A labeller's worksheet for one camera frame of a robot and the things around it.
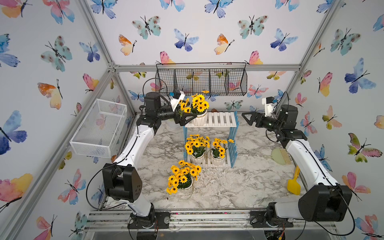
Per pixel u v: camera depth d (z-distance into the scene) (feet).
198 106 2.19
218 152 2.64
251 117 2.23
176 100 2.08
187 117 2.24
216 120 2.64
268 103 2.22
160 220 2.39
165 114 2.16
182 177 2.38
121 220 2.48
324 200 1.31
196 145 2.65
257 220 2.40
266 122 2.21
